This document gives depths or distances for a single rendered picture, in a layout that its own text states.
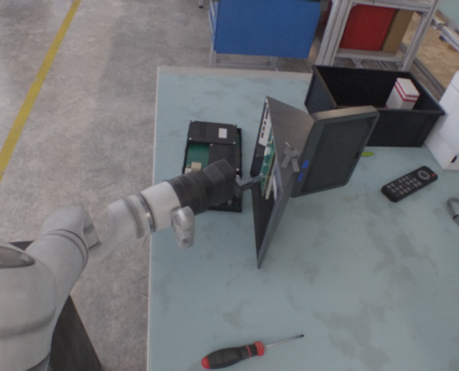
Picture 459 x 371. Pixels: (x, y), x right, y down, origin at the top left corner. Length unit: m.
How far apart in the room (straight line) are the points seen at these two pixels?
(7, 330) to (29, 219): 1.88
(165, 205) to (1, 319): 0.38
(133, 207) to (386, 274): 0.48
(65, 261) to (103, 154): 1.98
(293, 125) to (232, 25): 1.61
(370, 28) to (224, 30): 0.88
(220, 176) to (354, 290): 0.32
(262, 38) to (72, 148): 1.31
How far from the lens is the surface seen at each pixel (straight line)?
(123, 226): 0.59
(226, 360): 0.60
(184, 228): 0.59
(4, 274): 0.28
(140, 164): 2.31
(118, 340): 1.72
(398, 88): 1.14
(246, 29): 2.25
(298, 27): 2.31
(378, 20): 2.51
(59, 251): 0.46
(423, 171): 1.02
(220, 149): 0.86
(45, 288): 0.29
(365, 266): 0.77
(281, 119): 0.67
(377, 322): 0.72
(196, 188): 0.63
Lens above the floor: 1.59
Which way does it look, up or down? 46 degrees down
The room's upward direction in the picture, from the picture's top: 9 degrees clockwise
